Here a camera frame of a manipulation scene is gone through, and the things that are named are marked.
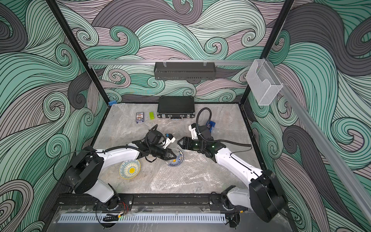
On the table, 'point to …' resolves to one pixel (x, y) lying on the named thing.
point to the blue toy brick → (111, 103)
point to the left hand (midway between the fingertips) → (176, 156)
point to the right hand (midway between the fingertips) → (180, 144)
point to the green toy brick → (151, 115)
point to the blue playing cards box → (139, 117)
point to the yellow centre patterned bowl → (129, 169)
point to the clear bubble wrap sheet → (199, 173)
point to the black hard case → (176, 108)
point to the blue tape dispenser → (210, 124)
